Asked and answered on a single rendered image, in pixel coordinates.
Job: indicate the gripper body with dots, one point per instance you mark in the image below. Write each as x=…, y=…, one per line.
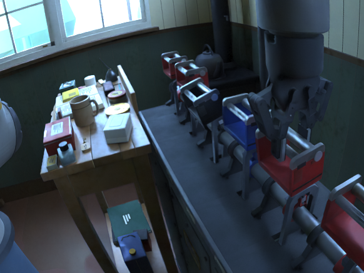
x=294, y=57

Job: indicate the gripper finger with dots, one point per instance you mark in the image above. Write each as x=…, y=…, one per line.
x=270, y=119
x=315, y=102

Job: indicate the blue lever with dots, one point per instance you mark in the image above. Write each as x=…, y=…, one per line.
x=237, y=125

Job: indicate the red lever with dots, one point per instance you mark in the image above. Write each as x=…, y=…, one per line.
x=187, y=76
x=168, y=68
x=290, y=173
x=341, y=225

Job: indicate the black lever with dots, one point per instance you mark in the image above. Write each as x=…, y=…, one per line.
x=203, y=106

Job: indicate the yellow round collar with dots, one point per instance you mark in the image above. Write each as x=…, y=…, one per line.
x=117, y=109

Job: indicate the wooden desk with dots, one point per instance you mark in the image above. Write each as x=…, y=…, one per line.
x=113, y=156

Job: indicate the black stove with pipe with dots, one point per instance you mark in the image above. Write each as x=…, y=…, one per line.
x=221, y=28

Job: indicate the dark grey kettle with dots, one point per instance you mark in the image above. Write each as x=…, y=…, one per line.
x=210, y=64

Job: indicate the white box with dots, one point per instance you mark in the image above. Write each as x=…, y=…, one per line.
x=117, y=129

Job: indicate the brown round tin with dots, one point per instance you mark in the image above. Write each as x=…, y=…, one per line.
x=116, y=96

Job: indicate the dark oil can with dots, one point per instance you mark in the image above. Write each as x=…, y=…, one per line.
x=111, y=76

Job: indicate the dark maroon small box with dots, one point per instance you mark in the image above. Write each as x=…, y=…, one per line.
x=108, y=87

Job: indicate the red small box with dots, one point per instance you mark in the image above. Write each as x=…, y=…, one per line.
x=147, y=240

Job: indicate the green book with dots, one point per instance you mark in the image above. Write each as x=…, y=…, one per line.
x=128, y=219

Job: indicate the open white register book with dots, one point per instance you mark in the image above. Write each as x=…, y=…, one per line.
x=91, y=92

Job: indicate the white cup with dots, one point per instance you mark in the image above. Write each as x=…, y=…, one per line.
x=90, y=80

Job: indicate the small white tag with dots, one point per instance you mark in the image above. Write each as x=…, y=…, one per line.
x=85, y=145

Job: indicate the beige mug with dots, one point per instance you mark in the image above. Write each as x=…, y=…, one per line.
x=82, y=112

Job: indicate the blue box with yellow knob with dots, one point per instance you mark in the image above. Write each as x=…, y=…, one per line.
x=133, y=253

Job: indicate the green small tin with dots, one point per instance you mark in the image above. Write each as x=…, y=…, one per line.
x=67, y=85

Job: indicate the glass ink bottle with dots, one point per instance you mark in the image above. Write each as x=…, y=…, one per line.
x=66, y=156

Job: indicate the red box with label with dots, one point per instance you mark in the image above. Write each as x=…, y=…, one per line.
x=58, y=133

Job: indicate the white framed window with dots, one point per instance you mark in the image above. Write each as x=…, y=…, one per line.
x=76, y=17

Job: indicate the small yellow labelled box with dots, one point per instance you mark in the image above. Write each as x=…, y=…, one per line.
x=52, y=162

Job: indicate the dark grey lever frame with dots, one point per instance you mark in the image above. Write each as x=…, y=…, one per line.
x=193, y=182

